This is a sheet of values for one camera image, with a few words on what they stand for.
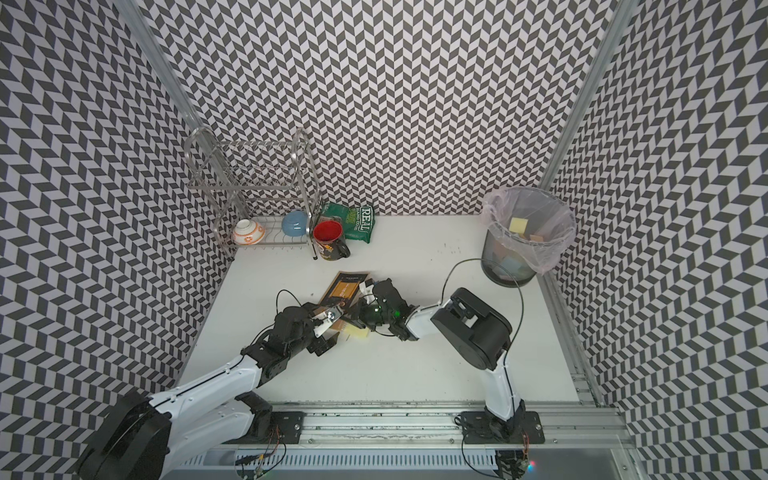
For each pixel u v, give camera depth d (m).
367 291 0.86
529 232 0.98
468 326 0.53
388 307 0.74
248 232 1.02
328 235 0.97
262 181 1.12
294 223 1.07
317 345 0.77
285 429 0.72
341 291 0.94
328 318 0.73
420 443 0.73
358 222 1.16
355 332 0.86
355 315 0.79
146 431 0.40
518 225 0.98
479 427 0.72
